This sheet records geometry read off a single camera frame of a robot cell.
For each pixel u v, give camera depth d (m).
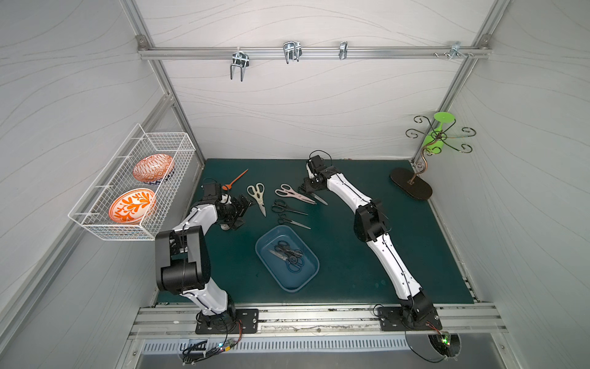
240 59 0.78
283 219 0.99
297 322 0.75
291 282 0.80
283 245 0.91
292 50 0.76
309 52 0.77
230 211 0.81
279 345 0.70
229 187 1.10
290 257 0.86
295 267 0.84
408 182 1.10
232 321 0.67
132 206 0.63
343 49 0.73
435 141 0.88
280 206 1.03
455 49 0.77
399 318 0.73
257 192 1.07
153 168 0.73
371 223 0.70
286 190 1.08
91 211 0.56
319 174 0.88
